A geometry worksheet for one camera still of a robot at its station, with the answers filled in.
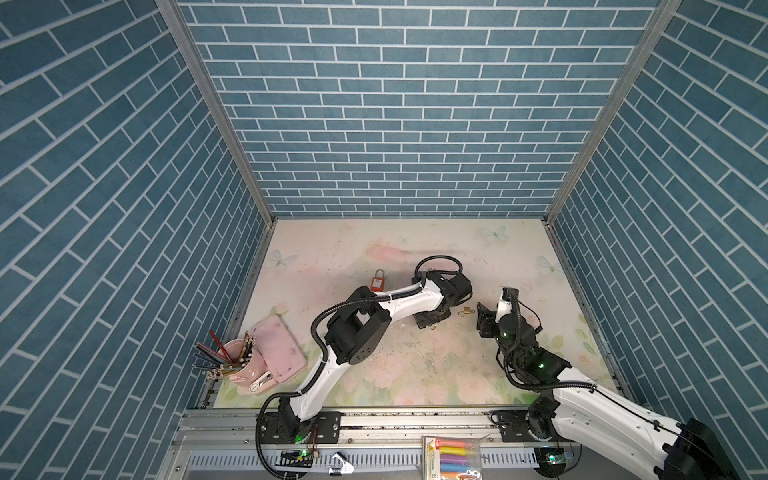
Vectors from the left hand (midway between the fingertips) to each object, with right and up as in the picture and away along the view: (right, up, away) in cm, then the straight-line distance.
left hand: (435, 320), depth 94 cm
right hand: (+12, +8, -11) cm, 18 cm away
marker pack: (+1, -26, -24) cm, 36 cm away
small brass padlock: (+11, +3, +1) cm, 11 cm away
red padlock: (-19, +11, +6) cm, 22 cm away
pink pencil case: (-45, -7, -11) cm, 47 cm away
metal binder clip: (-25, -28, -25) cm, 45 cm away
